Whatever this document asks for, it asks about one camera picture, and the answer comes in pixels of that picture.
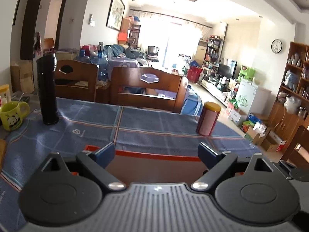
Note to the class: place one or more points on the wooden cutting board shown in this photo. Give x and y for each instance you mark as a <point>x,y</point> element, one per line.
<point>3,147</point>

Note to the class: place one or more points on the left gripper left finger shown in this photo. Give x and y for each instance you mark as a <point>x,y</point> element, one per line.
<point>67,190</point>

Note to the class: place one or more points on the wooden chair left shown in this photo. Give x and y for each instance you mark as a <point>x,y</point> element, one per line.
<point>76,80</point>

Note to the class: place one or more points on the wooden display shelf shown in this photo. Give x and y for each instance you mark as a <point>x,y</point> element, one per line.
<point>290,109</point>

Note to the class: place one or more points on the orange cardboard box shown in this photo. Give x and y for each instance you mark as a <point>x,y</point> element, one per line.
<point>129,167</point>

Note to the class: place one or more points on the blue plaid tablecloth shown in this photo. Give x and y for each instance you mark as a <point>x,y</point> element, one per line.
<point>83,124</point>

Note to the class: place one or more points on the green panda mug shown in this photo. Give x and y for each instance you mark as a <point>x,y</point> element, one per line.
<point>13,114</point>

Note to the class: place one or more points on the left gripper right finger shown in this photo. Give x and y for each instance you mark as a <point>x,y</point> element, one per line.
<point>249,190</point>

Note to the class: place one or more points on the black television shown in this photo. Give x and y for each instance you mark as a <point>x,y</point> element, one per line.
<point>228,68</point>

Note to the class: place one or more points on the white mini fridge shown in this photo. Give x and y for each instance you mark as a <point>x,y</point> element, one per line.
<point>252,98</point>

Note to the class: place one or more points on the black thermos bottle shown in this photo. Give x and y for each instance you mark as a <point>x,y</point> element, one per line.
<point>46,67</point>

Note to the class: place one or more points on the framed painting far wall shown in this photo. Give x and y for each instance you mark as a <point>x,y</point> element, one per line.
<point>115,15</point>

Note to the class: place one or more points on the wooden chair right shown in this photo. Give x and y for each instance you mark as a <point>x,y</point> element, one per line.
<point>147,88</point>

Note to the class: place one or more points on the round wall clock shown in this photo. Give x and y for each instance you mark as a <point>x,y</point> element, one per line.
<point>276,46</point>

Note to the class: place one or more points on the wooden chair near shelf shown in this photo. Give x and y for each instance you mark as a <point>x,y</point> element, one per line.
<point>291,154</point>

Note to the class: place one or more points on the red canister yellow lid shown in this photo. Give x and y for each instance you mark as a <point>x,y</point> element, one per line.
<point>208,118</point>

